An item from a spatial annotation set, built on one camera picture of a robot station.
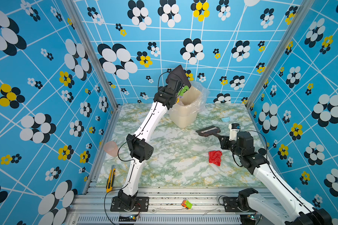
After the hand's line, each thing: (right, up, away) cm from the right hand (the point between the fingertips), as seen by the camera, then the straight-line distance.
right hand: (221, 136), depth 81 cm
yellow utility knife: (-65, -26, -1) cm, 70 cm away
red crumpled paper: (-1, -15, +7) cm, 16 cm away
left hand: (-34, +28, +4) cm, 44 cm away
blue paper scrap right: (+13, +10, +28) cm, 33 cm away
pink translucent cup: (-70, -10, +14) cm, 73 cm away
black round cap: (+26, -10, +3) cm, 28 cm away
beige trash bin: (-21, +8, +20) cm, 30 cm away
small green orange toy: (-21, -34, -9) cm, 41 cm away
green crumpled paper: (-23, +27, +6) cm, 36 cm away
